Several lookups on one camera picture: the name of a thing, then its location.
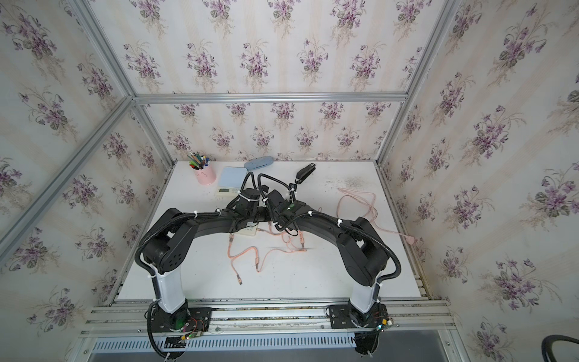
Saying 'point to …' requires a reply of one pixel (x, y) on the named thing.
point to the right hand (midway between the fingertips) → (289, 213)
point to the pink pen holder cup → (206, 176)
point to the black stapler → (302, 175)
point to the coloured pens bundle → (197, 161)
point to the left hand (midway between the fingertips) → (283, 212)
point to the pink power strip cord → (369, 197)
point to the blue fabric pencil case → (258, 163)
